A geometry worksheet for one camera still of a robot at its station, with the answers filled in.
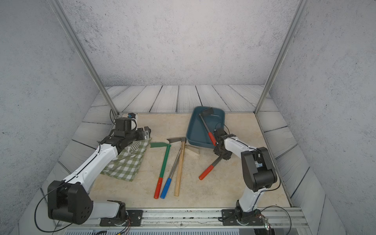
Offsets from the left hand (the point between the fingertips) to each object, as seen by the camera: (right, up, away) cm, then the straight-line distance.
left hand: (146, 130), depth 85 cm
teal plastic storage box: (+30, -4, +29) cm, 41 cm away
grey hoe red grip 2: (+35, -25, +2) cm, 43 cm away
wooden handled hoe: (+21, -8, +13) cm, 26 cm away
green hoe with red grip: (+8, -33, -4) cm, 34 cm away
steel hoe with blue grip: (+13, -31, -3) cm, 33 cm away
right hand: (+45, -15, +9) cm, 49 cm away
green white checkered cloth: (-15, -22, +6) cm, 27 cm away
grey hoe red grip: (+39, +12, +32) cm, 52 cm away
